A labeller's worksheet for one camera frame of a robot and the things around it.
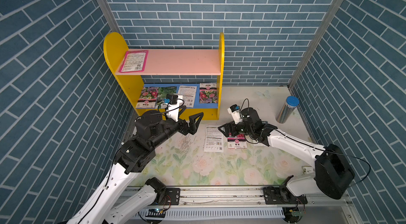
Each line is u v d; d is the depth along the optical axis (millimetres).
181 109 629
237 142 912
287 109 896
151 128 424
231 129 735
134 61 752
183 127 519
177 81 1235
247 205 722
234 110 745
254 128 649
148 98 945
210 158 861
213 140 921
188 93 980
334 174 427
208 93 985
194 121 524
